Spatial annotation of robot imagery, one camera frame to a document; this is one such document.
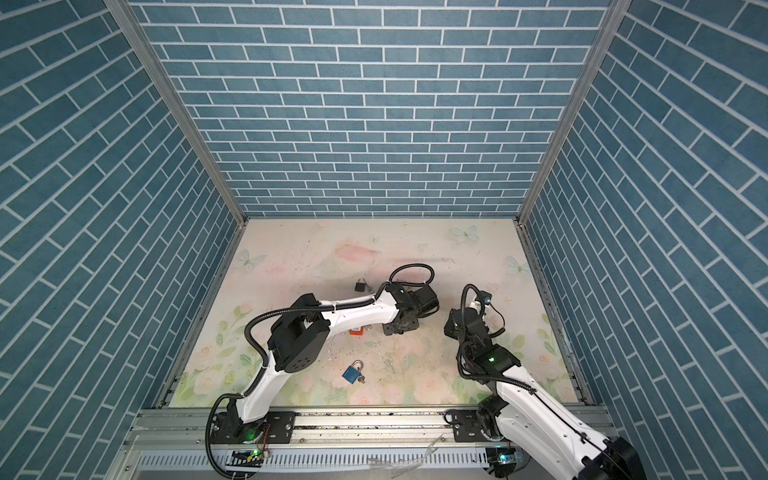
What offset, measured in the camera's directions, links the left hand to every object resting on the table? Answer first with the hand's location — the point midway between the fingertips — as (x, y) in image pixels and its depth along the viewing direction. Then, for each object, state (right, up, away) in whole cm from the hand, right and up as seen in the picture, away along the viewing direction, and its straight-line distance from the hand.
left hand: (407, 327), depth 92 cm
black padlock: (-16, +12, +9) cm, 22 cm away
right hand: (+13, +7, -8) cm, 17 cm away
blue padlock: (-16, -10, -10) cm, 21 cm away
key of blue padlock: (-13, -11, -10) cm, 20 cm away
